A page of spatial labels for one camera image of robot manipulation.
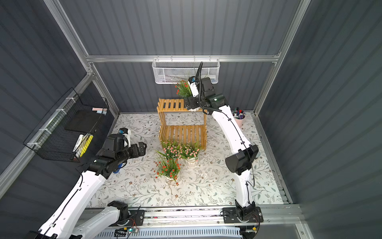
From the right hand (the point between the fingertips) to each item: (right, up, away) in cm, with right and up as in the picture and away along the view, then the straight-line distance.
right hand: (194, 96), depth 79 cm
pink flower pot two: (-3, -31, +2) cm, 31 cm away
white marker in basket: (-56, -23, -9) cm, 61 cm away
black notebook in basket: (-58, -13, -2) cm, 60 cm away
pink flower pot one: (-13, -29, +2) cm, 32 cm away
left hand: (-30, -26, -4) cm, 40 cm away
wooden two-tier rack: (-8, -21, +28) cm, 36 cm away
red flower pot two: (-13, -37, -6) cm, 40 cm away
